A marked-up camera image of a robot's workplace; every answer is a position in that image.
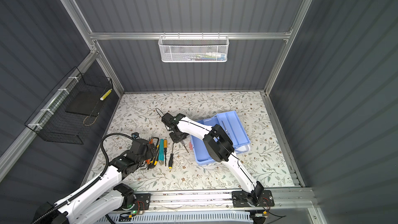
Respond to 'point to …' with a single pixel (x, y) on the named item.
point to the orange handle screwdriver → (165, 146)
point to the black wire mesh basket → (52, 120)
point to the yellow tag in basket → (103, 97)
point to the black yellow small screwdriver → (171, 158)
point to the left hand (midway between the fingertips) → (147, 148)
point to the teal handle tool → (161, 152)
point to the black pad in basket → (86, 102)
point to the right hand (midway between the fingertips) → (180, 140)
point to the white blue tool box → (229, 123)
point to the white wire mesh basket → (194, 48)
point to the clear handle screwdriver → (184, 143)
